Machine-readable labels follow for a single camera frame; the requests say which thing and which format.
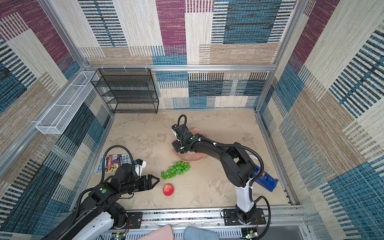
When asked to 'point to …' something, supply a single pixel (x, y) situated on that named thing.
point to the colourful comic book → (113, 162)
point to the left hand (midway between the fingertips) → (155, 179)
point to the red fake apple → (168, 189)
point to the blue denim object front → (193, 233)
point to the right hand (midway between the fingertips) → (180, 143)
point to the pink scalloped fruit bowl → (189, 156)
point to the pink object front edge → (165, 232)
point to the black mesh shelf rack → (127, 90)
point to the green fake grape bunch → (179, 168)
